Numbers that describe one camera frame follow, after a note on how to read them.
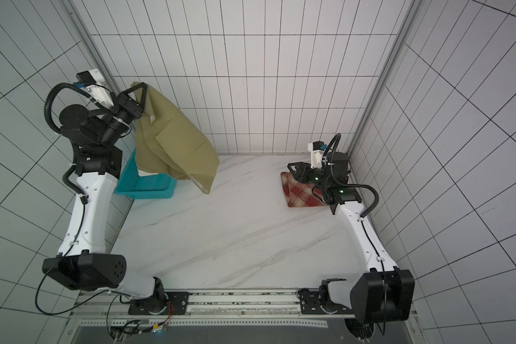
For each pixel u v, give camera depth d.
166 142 0.66
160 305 0.67
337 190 0.56
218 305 0.74
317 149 0.67
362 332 0.68
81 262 0.39
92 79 0.49
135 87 0.55
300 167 0.67
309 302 0.73
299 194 0.98
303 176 0.66
